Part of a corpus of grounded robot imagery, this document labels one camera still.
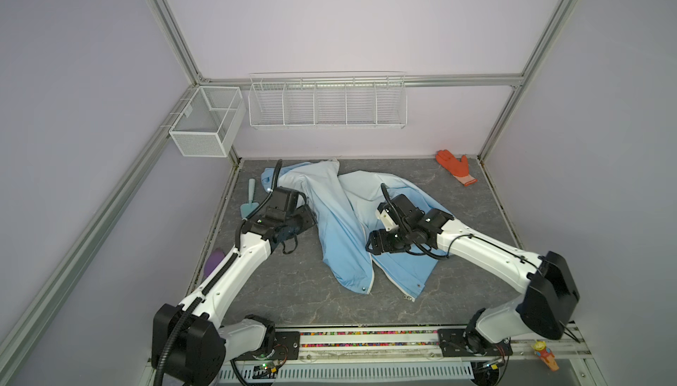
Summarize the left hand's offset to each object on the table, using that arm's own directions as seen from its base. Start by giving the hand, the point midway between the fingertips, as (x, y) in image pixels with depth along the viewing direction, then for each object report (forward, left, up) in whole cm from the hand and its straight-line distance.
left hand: (310, 219), depth 82 cm
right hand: (-9, -20, -4) cm, 22 cm away
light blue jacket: (+9, -11, -7) cm, 16 cm away
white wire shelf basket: (+45, -7, +13) cm, 47 cm away
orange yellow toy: (-37, -62, -13) cm, 74 cm away
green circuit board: (-37, +14, -18) cm, 43 cm away
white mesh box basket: (+42, +40, +7) cm, 59 cm away
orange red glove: (+32, -63, -16) cm, 73 cm away
